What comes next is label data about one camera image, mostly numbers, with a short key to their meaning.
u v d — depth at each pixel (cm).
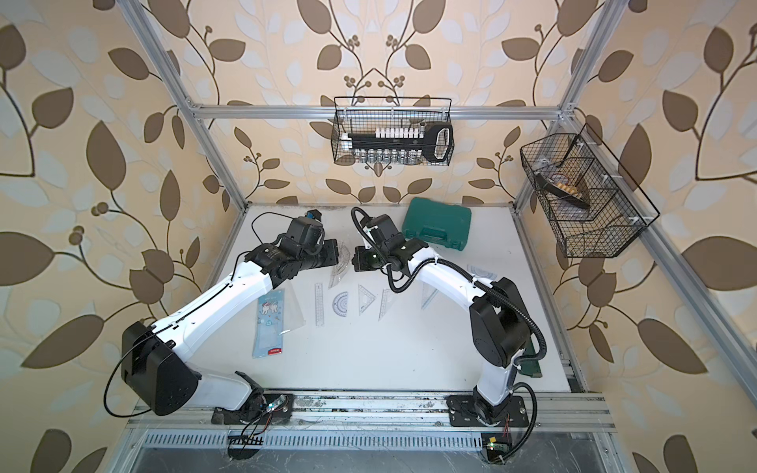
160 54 79
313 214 72
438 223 109
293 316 92
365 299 96
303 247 60
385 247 66
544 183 74
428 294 96
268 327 89
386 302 94
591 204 75
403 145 85
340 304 94
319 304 94
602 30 73
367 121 93
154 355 40
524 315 42
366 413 75
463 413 73
